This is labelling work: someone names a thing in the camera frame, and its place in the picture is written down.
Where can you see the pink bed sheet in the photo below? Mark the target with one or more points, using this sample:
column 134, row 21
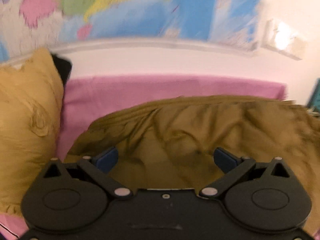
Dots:
column 87, row 99

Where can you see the teal plastic basket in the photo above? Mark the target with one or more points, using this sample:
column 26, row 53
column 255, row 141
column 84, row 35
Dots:
column 314, row 101

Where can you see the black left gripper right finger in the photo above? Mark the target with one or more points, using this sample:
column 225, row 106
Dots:
column 251, row 179

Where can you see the colourful wall map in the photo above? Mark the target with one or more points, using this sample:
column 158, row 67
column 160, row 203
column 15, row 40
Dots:
column 30, row 24

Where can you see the brown puffer jacket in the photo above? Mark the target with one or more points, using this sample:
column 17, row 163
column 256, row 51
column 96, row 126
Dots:
column 170, row 143

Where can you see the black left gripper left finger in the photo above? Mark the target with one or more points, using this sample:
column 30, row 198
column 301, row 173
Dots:
column 84, row 179

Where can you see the white wall socket panel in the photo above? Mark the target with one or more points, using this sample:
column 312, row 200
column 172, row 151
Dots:
column 282, row 38

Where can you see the mustard yellow pillow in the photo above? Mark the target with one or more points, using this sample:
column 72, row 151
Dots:
column 31, row 103

